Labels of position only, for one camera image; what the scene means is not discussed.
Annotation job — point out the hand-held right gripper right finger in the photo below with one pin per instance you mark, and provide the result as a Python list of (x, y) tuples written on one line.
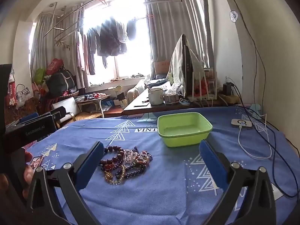
[(212, 166)]

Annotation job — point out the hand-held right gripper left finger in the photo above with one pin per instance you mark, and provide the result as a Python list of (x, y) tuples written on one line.
[(90, 166)]

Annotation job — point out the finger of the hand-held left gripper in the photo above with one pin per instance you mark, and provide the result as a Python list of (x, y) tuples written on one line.
[(29, 117), (58, 113)]

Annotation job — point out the green plastic basin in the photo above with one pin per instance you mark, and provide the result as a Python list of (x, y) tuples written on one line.
[(184, 130)]

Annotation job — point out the person's left hand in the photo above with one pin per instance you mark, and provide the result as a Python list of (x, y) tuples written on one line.
[(28, 168)]

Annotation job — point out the red and white packet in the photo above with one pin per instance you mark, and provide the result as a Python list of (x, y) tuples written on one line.
[(17, 91)]

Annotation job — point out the photo card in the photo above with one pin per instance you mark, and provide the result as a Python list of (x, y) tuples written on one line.
[(37, 162)]

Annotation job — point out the black duffel bag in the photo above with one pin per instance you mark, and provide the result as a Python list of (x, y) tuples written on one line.
[(61, 80)]

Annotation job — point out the small folding table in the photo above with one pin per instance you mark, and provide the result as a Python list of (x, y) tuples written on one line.
[(92, 102)]

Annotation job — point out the green plastic bag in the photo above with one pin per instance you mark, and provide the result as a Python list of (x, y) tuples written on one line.
[(40, 75)]

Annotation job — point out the red bag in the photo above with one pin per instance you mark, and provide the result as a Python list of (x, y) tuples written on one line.
[(54, 66)]

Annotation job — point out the white charging device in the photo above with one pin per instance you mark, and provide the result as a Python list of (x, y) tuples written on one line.
[(241, 123)]

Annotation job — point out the grey curtain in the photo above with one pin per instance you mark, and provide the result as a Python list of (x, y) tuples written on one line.
[(173, 16), (63, 51)]

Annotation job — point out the blue printed tablecloth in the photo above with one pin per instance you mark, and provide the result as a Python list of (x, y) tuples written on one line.
[(152, 196)]

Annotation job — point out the power strip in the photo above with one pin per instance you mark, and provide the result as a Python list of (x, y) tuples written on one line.
[(228, 98)]

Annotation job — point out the dark wooden desk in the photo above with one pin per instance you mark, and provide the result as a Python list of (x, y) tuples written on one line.
[(140, 106)]

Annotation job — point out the black power adapter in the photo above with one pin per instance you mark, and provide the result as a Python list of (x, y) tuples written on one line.
[(227, 88)]

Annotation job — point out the crumpled plastic bag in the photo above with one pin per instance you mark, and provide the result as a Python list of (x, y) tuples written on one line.
[(172, 96)]

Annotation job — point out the hanging clothes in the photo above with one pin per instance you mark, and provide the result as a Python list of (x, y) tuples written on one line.
[(110, 42)]

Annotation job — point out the white enamel mug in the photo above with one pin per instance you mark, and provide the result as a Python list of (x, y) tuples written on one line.
[(155, 96)]

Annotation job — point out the metal drying rack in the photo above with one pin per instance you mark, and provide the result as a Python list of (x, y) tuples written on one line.
[(70, 21)]

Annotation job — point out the cloth-covered monitor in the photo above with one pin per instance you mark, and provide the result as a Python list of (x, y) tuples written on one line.
[(185, 65)]

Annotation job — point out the cardboard box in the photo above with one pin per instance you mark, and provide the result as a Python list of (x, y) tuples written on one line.
[(162, 67)]

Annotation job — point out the round wall sticker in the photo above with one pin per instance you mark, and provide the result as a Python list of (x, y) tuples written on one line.
[(233, 16)]

